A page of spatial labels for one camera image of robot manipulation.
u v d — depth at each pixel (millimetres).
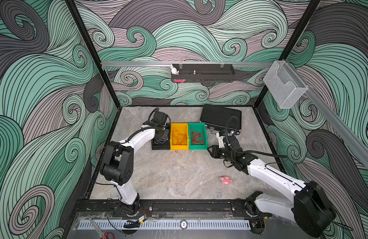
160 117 742
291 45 841
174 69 854
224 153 703
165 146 946
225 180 775
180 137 990
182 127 1041
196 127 1012
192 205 748
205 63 941
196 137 978
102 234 662
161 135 821
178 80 902
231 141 634
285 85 807
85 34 799
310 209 393
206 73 949
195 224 697
